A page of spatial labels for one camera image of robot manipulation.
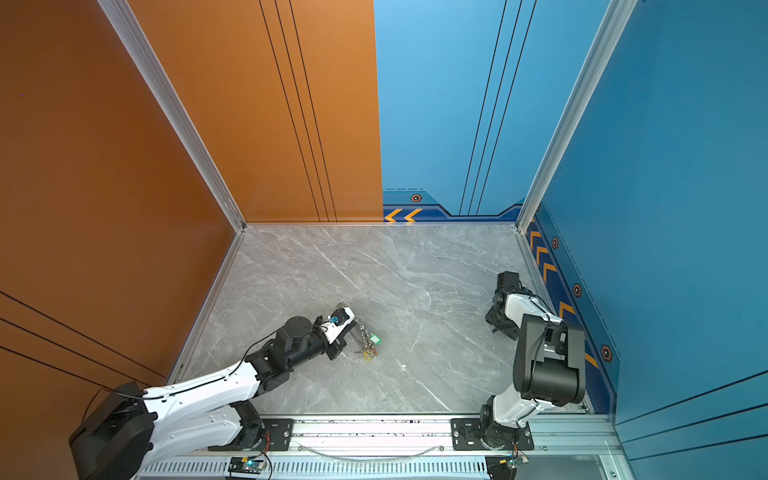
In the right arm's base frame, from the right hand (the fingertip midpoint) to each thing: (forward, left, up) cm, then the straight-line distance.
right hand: (501, 323), depth 93 cm
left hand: (-5, +44, +13) cm, 46 cm away
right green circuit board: (-36, +8, -1) cm, 37 cm away
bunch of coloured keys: (-11, +40, +9) cm, 42 cm away
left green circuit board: (-36, +69, 0) cm, 78 cm away
